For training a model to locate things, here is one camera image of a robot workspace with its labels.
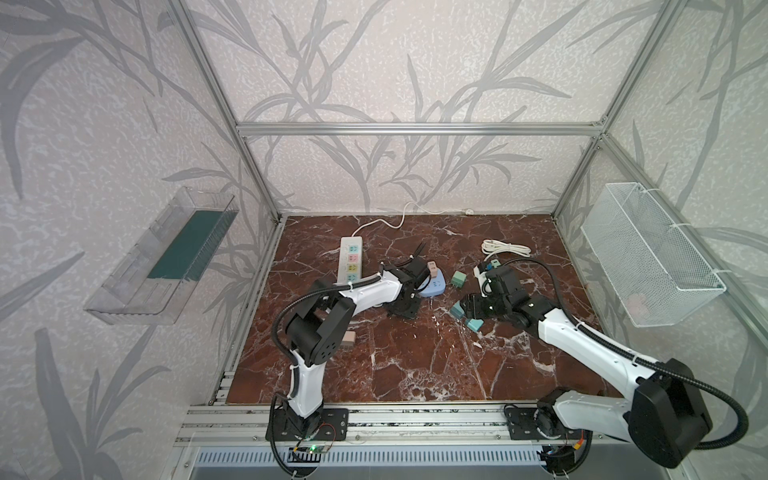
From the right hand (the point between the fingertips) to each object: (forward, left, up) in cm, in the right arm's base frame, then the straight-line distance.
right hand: (469, 292), depth 86 cm
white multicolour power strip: (+18, +38, -9) cm, 43 cm away
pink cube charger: (+12, +10, -4) cm, 16 cm away
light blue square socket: (+7, +9, -8) cm, 14 cm away
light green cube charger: (+10, +1, -9) cm, 13 cm away
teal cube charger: (-6, -3, -9) cm, 11 cm away
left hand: (+1, +17, -9) cm, 19 cm away
